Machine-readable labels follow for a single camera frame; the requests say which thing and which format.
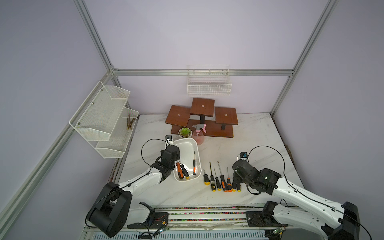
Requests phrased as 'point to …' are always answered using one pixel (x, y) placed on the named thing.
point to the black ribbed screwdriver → (234, 186)
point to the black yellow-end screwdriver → (239, 187)
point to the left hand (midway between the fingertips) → (172, 148)
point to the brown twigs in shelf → (129, 123)
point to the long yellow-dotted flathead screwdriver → (212, 180)
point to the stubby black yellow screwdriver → (207, 181)
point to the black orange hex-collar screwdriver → (223, 183)
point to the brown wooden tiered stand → (218, 121)
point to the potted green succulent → (185, 132)
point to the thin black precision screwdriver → (218, 184)
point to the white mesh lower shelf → (120, 136)
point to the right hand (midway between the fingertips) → (238, 174)
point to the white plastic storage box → (188, 168)
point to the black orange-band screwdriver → (229, 187)
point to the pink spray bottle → (198, 135)
